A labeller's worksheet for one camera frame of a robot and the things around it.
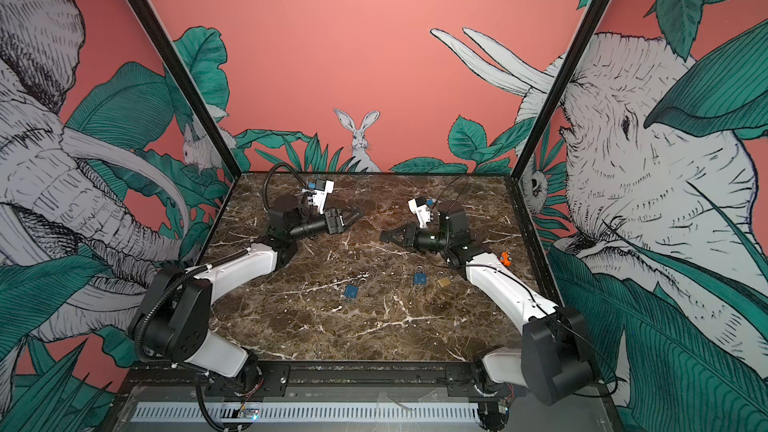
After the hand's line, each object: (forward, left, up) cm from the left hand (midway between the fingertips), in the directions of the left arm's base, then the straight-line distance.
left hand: (361, 211), depth 78 cm
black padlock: (-6, -7, -3) cm, 10 cm away
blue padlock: (-12, +4, -24) cm, 27 cm away
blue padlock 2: (-9, -17, -24) cm, 31 cm away
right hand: (-7, -6, -1) cm, 10 cm away
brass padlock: (-10, -25, -26) cm, 37 cm away
